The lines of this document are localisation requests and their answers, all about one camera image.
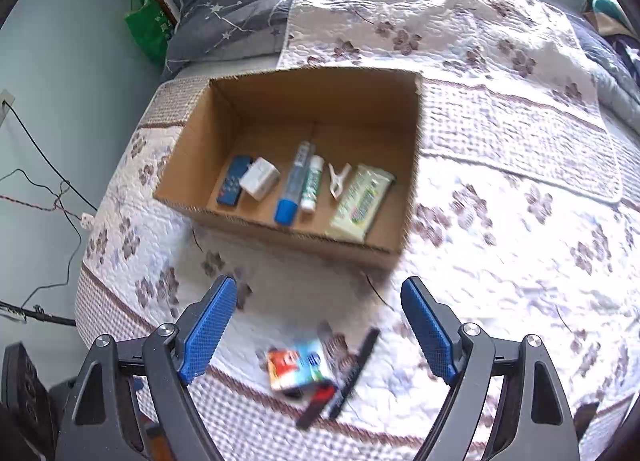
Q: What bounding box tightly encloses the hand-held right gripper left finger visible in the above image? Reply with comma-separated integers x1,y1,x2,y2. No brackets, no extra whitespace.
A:
55,275,237,461

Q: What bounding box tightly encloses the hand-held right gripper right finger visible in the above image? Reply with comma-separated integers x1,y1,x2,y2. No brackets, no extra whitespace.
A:
401,276,581,461

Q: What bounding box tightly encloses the black marker pen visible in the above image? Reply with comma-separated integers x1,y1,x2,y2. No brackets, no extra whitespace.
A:
327,328,381,419

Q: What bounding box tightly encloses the colourful tissue packet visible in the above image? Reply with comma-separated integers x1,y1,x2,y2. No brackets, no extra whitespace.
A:
265,338,337,397

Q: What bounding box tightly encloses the black pen with red band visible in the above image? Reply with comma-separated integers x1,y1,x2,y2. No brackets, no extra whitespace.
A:
295,383,337,431

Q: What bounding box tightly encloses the pale green wet wipes packet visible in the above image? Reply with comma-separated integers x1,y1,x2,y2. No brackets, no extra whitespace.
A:
326,164,397,243

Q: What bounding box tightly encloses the dark blue remote control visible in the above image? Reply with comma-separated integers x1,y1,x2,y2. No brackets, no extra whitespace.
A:
216,156,253,206

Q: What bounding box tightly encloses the white power adapter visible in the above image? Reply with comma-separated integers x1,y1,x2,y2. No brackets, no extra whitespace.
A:
239,157,281,202

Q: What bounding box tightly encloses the blue capped glue tube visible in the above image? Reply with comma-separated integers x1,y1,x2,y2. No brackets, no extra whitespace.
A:
274,141,315,228

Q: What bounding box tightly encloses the white clothes peg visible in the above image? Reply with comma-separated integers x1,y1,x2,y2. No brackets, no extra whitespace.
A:
327,162,352,200

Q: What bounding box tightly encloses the green white tube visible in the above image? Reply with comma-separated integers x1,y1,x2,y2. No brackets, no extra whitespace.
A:
300,155,326,213

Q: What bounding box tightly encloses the brown cardboard box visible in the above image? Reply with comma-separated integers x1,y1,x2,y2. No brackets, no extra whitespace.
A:
153,67,423,272

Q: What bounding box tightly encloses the black rod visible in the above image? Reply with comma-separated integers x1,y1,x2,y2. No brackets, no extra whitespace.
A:
0,301,77,328

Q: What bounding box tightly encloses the dark object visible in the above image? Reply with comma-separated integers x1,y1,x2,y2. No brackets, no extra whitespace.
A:
0,341,58,461

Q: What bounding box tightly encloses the small floral quilted cover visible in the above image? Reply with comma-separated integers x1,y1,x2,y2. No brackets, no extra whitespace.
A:
276,0,623,204

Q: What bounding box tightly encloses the green shopping bag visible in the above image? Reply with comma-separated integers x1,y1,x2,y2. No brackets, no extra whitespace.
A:
124,0,176,66

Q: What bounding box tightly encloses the grey duvet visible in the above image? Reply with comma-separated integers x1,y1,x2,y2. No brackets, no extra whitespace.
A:
570,16,640,116

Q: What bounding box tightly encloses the grey constellation print pillow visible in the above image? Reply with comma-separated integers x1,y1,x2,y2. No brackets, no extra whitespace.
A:
160,0,321,82

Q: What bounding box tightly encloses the beige teal striped curtain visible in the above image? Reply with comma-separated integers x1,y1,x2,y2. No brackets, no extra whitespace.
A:
582,0,631,36

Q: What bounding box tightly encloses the red black twisted cable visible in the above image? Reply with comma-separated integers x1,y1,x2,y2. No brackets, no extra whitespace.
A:
0,180,91,222

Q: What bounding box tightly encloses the white wall socket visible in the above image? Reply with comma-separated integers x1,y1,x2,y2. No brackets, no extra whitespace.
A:
0,89,16,126

